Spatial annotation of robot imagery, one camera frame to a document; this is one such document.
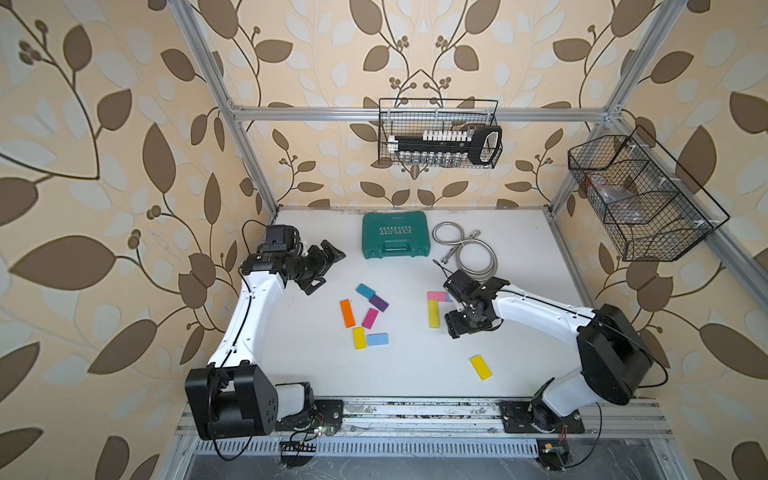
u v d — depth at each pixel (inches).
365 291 38.8
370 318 35.9
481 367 32.6
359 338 34.8
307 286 28.4
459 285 27.6
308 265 28.2
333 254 28.5
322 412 29.2
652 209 28.6
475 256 41.8
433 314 36.5
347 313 36.5
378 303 37.1
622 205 27.7
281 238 24.5
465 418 29.7
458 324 30.3
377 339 34.7
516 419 28.8
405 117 35.9
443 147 32.7
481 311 24.7
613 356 17.1
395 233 42.4
